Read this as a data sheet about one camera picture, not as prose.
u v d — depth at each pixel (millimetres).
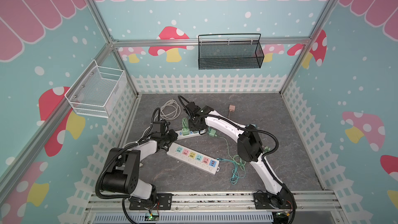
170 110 1092
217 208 739
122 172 444
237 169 832
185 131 914
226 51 943
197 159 851
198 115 677
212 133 957
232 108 1092
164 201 740
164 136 812
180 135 949
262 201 740
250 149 578
